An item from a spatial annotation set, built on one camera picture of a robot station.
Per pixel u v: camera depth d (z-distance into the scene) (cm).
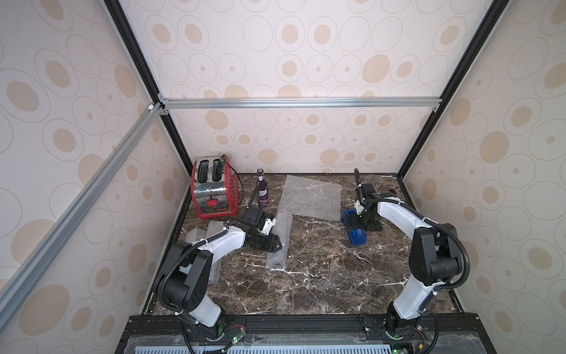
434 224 50
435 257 49
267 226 84
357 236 90
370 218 76
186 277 45
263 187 101
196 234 90
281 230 92
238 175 120
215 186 91
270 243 79
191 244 49
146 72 81
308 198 110
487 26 71
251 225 71
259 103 196
